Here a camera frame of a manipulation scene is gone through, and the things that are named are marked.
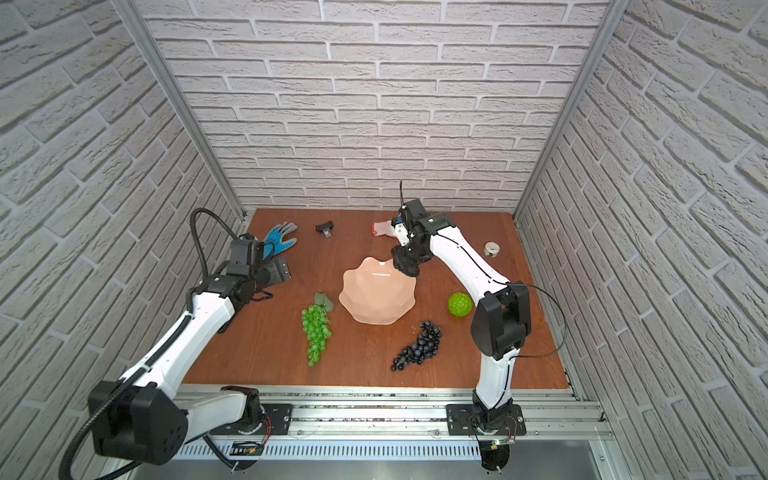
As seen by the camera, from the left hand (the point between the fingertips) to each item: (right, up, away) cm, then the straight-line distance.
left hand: (277, 263), depth 83 cm
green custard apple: (+54, -13, +7) cm, 56 cm away
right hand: (+38, 0, +4) cm, 39 cm away
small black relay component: (+7, +12, +31) cm, 33 cm away
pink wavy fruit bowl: (+28, -10, +13) cm, 33 cm away
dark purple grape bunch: (+42, -23, -2) cm, 49 cm away
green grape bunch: (+11, -19, +2) cm, 22 cm away
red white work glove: (+28, +12, +33) cm, 45 cm away
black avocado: (+36, +1, -7) cm, 37 cm away
